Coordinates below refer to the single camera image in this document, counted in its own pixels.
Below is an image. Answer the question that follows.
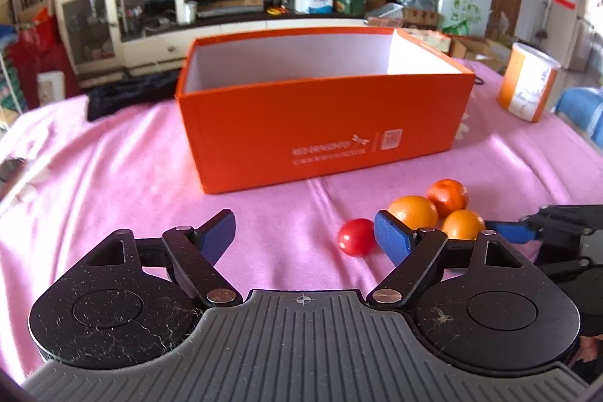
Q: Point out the orange white carton floor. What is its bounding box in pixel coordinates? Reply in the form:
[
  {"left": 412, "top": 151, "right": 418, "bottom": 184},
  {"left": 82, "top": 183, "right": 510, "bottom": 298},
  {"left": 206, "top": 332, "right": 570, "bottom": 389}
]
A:
[{"left": 406, "top": 29, "right": 452, "bottom": 54}]

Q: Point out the red shopping bag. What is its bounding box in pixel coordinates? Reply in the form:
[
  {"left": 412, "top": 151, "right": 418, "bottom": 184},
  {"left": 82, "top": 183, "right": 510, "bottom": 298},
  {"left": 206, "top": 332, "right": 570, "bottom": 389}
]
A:
[{"left": 7, "top": 8, "right": 81, "bottom": 109}]

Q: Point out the orange fruit upper middle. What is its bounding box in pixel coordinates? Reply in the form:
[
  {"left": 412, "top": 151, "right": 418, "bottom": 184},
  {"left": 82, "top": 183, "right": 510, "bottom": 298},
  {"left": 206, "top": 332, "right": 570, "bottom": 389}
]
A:
[{"left": 387, "top": 195, "right": 438, "bottom": 229}]

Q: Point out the black cloth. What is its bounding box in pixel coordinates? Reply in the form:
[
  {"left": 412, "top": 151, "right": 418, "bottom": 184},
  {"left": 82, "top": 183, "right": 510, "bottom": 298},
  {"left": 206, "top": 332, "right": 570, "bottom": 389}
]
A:
[{"left": 87, "top": 70, "right": 179, "bottom": 122}]

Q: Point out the white orange canister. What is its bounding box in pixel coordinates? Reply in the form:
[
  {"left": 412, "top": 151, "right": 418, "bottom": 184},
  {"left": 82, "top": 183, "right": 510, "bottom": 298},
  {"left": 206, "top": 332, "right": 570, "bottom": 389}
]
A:
[{"left": 497, "top": 43, "right": 561, "bottom": 122}]

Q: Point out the red tomato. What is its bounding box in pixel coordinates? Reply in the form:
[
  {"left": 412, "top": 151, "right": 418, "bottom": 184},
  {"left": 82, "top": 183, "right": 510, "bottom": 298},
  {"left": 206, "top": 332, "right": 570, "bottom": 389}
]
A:
[{"left": 337, "top": 218, "right": 376, "bottom": 257}]

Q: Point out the white tv cabinet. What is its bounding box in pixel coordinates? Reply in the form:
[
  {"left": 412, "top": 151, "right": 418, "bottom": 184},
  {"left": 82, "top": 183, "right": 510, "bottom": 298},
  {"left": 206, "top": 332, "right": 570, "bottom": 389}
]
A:
[{"left": 119, "top": 17, "right": 369, "bottom": 72}]

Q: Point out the white glass door cabinet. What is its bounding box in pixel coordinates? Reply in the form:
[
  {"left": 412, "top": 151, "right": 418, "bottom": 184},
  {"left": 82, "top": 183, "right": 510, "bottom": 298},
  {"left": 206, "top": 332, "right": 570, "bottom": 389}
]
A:
[{"left": 54, "top": 0, "right": 124, "bottom": 81}]

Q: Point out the orange fruit lower middle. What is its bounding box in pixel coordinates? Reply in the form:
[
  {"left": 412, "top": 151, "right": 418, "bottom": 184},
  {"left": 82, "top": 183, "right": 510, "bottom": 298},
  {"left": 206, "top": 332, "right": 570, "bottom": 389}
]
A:
[{"left": 442, "top": 209, "right": 485, "bottom": 240}]

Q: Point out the orange fruit upper right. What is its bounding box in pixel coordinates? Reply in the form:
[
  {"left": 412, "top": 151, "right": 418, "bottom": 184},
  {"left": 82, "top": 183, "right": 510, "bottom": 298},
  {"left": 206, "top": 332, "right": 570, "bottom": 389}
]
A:
[{"left": 426, "top": 179, "right": 469, "bottom": 218}]

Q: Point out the pink flowered bed sheet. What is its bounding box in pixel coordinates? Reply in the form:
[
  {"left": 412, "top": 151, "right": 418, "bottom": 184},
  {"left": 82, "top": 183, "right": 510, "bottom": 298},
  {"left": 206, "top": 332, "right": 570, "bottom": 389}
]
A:
[{"left": 1, "top": 63, "right": 602, "bottom": 382}]

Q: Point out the orange cardboard box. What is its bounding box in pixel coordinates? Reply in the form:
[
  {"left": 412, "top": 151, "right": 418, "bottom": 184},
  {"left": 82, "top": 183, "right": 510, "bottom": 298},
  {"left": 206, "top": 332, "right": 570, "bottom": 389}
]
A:
[{"left": 176, "top": 26, "right": 474, "bottom": 194}]

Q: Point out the orange fruit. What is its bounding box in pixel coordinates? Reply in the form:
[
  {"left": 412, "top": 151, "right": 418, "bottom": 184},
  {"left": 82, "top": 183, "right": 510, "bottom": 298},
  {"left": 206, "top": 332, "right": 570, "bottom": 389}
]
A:
[
  {"left": 426, "top": 179, "right": 469, "bottom": 218},
  {"left": 387, "top": 195, "right": 438, "bottom": 229},
  {"left": 442, "top": 209, "right": 485, "bottom": 240}
]

